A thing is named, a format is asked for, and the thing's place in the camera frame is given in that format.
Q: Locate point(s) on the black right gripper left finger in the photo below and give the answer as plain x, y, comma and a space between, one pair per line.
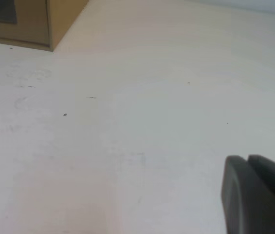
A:
248, 204

